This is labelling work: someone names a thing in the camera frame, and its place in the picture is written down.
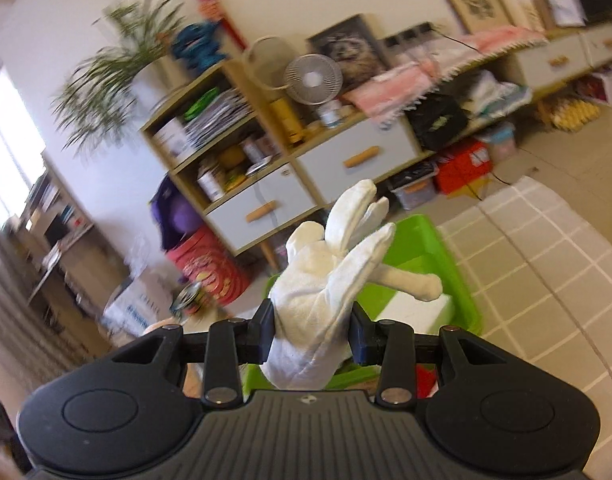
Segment pink tasselled cloth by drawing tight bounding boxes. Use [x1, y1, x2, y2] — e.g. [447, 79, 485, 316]
[343, 25, 551, 126]

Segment white drawer wooden handle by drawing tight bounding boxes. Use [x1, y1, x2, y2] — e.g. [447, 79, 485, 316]
[510, 35, 589, 93]
[293, 120, 421, 206]
[580, 25, 612, 68]
[206, 162, 319, 253]

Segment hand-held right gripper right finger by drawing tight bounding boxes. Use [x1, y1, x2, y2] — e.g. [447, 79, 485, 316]
[351, 305, 506, 407]

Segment small white desk fan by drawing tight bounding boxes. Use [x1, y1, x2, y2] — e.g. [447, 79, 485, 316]
[284, 54, 344, 106]

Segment white paper bag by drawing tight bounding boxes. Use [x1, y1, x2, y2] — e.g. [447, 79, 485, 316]
[103, 270, 175, 337]

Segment wooden desk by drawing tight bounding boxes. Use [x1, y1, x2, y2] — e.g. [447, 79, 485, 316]
[16, 160, 132, 311]

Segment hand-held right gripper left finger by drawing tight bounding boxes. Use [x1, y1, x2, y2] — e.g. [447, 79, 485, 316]
[111, 300, 277, 407]

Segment grey checkered mat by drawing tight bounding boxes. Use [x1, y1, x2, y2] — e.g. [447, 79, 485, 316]
[436, 175, 612, 480]

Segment wall power sockets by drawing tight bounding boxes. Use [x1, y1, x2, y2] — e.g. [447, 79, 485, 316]
[386, 22, 437, 46]

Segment green plastic box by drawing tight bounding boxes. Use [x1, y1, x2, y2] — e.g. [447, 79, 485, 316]
[241, 214, 484, 393]

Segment red printed bag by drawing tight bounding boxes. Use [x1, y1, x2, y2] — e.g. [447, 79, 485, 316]
[166, 225, 251, 306]

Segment yellow can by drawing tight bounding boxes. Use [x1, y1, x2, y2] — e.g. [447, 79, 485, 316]
[270, 97, 307, 146]

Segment tin can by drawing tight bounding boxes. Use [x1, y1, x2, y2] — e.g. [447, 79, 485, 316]
[170, 282, 213, 317]

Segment black bag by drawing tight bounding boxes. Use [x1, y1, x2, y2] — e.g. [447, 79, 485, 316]
[406, 92, 469, 151]

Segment white milk carton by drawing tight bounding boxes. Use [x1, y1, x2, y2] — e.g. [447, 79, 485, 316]
[196, 162, 227, 203]

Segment red cardboard box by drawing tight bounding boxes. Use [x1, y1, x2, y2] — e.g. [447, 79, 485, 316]
[433, 140, 491, 193]

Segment clear storage box dark lid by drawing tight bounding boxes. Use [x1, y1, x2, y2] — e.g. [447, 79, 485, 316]
[386, 170, 437, 211]

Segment pile of folded clothes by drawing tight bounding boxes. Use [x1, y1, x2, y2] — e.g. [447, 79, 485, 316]
[468, 70, 531, 121]

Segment wooden sideboard cabinet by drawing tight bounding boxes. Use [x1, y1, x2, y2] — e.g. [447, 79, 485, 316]
[138, 25, 612, 271]

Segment white sponge block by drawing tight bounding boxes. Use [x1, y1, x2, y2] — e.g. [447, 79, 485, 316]
[373, 292, 459, 332]

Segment green potted plant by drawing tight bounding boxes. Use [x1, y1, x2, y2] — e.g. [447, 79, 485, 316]
[51, 0, 187, 156]

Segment clear pink storage box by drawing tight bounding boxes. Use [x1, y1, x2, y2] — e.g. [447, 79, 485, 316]
[480, 122, 517, 161]

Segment stack of papers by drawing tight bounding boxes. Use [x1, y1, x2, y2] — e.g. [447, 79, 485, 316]
[183, 87, 257, 151]

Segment white cardboard box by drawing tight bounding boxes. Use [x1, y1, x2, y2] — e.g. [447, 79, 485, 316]
[153, 117, 191, 161]

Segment blue plush toy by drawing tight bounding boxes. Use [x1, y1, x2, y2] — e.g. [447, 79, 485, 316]
[171, 20, 231, 73]

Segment white cloth glove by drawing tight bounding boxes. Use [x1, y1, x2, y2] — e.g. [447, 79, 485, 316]
[260, 179, 444, 392]

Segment purple bag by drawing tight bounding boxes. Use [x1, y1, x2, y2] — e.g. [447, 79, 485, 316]
[148, 175, 207, 251]

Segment row of yellow items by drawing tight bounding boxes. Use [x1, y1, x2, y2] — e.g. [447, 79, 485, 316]
[553, 97, 601, 131]

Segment cat picture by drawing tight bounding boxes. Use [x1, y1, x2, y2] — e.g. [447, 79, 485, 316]
[308, 14, 391, 93]

